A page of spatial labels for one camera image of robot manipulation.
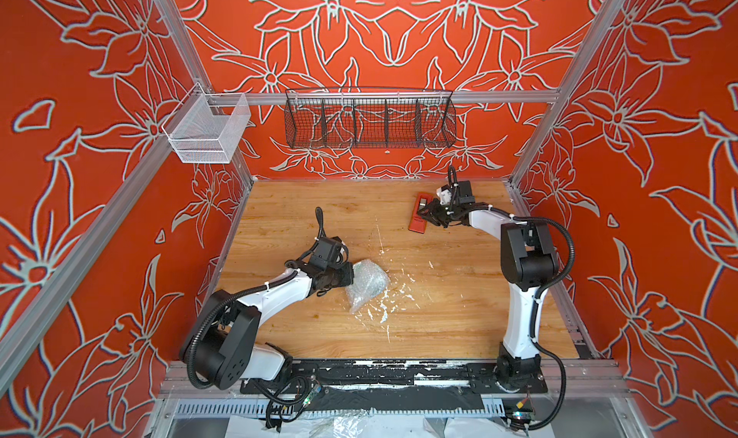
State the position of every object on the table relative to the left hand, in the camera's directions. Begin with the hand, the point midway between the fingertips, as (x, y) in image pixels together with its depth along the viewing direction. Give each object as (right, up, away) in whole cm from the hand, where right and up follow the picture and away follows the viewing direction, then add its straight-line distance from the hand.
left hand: (354, 272), depth 88 cm
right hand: (+23, +20, +12) cm, 33 cm away
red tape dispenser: (+22, +15, +11) cm, 29 cm away
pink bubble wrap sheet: (+5, -1, -5) cm, 7 cm away
